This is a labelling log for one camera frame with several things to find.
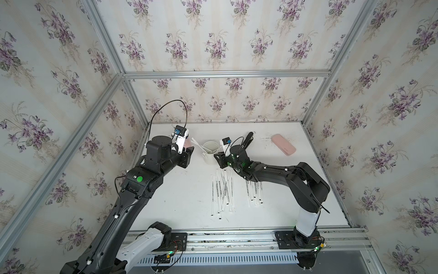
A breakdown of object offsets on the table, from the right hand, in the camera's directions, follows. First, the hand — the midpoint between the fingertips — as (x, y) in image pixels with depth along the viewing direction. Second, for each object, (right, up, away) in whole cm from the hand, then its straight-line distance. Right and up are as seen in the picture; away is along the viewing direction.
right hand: (217, 154), depth 89 cm
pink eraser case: (+41, +6, +22) cm, 47 cm away
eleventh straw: (+7, -20, -1) cm, 21 cm away
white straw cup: (-4, +3, +9) cm, 10 cm away
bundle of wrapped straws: (-8, +3, +4) cm, 9 cm away
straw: (+16, -20, -2) cm, 26 cm away
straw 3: (+5, -23, -5) cm, 24 cm away
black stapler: (+19, +6, +17) cm, 27 cm away
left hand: (-11, +5, -23) cm, 26 cm away
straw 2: (0, -20, -3) cm, 20 cm away
